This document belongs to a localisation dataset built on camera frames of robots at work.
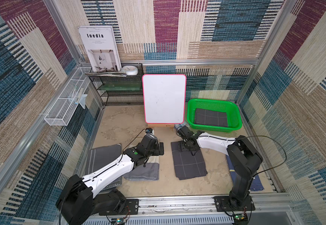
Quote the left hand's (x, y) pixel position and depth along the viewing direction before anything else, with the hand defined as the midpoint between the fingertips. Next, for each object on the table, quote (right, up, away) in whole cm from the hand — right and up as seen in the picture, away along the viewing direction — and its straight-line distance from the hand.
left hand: (157, 144), depth 84 cm
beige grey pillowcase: (-3, -16, -1) cm, 16 cm away
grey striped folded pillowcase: (-39, -10, +6) cm, 41 cm away
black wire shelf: (-24, +35, +11) cm, 44 cm away
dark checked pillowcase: (+19, -14, +3) cm, 23 cm away
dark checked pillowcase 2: (+39, +16, +23) cm, 48 cm away
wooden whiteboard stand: (+2, +11, +15) cm, 19 cm away
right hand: (+18, -3, +10) cm, 21 cm away
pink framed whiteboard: (+4, +28, +10) cm, 30 cm away
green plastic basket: (+56, +13, +20) cm, 61 cm away
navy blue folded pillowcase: (+56, -21, -5) cm, 60 cm away
